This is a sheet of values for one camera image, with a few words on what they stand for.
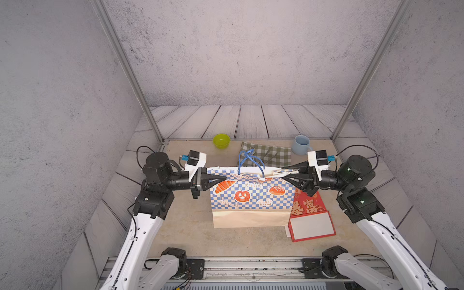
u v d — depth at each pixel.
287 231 0.83
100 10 0.70
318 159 0.45
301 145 1.08
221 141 1.17
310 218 0.85
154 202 0.46
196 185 0.50
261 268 0.74
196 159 0.47
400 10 0.71
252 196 0.59
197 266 0.73
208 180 0.56
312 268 0.72
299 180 0.52
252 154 1.11
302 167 0.54
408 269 0.39
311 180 0.50
